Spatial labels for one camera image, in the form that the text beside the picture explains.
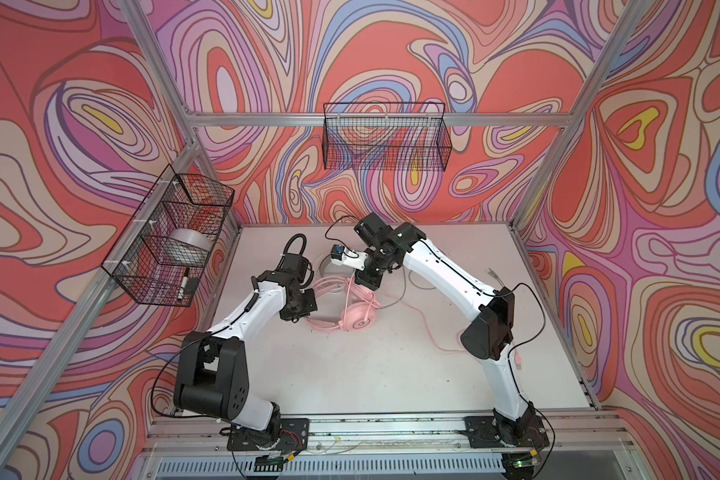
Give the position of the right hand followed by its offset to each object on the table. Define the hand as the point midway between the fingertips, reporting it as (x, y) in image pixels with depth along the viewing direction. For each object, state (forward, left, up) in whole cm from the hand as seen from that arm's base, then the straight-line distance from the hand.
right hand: (364, 282), depth 83 cm
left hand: (-3, +16, -9) cm, 18 cm away
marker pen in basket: (-6, +44, +10) cm, 46 cm away
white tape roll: (+1, +42, +17) cm, 46 cm away
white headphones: (+16, +12, -14) cm, 25 cm away
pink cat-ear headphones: (-9, +2, -1) cm, 10 cm away
